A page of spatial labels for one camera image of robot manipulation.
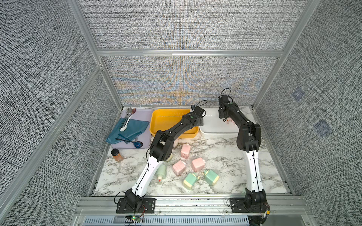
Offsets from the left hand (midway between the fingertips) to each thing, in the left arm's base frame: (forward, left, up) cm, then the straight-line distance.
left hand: (197, 119), depth 104 cm
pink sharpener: (-20, +16, 0) cm, 25 cm away
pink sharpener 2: (-26, +11, +1) cm, 28 cm away
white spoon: (-3, +55, -5) cm, 55 cm away
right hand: (+6, -24, +2) cm, 25 cm away
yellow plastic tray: (+6, +28, -6) cm, 29 cm away
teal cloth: (-1, +47, -7) cm, 48 cm away
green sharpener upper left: (-29, +21, -3) cm, 35 cm away
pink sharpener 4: (-35, +4, +1) cm, 35 cm away
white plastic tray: (-5, -13, -5) cm, 14 cm away
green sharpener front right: (-43, -2, +1) cm, 43 cm away
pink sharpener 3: (-36, +15, +1) cm, 39 cm away
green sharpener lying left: (-39, +25, +2) cm, 46 cm away
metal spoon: (+13, +53, -3) cm, 55 cm away
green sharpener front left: (-44, +10, +1) cm, 45 cm away
